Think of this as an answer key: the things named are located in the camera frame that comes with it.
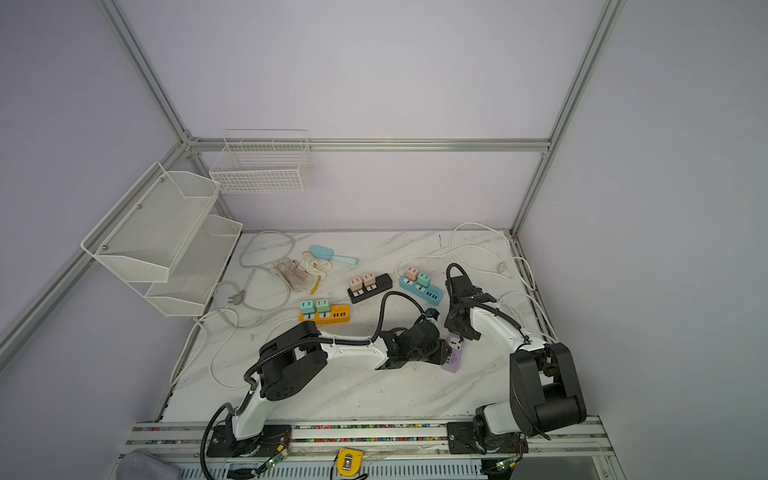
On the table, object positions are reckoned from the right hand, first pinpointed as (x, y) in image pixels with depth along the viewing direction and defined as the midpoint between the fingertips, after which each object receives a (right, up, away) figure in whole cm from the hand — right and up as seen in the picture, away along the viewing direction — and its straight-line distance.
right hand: (456, 325), depth 89 cm
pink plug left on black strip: (-32, +12, +7) cm, 35 cm away
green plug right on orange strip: (-41, +6, +2) cm, 42 cm away
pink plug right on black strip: (-27, +14, +9) cm, 32 cm away
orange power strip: (-37, +3, +5) cm, 37 cm away
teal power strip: (-7, +9, +9) cm, 14 cm away
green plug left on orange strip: (-46, +5, +1) cm, 46 cm away
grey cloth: (-78, -27, -22) cm, 85 cm away
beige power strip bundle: (-51, +15, +16) cm, 55 cm away
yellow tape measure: (-28, -28, -19) cm, 44 cm away
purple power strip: (-1, -4, -2) cm, 5 cm away
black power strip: (-23, +12, +12) cm, 29 cm away
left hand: (-3, -7, -4) cm, 9 cm away
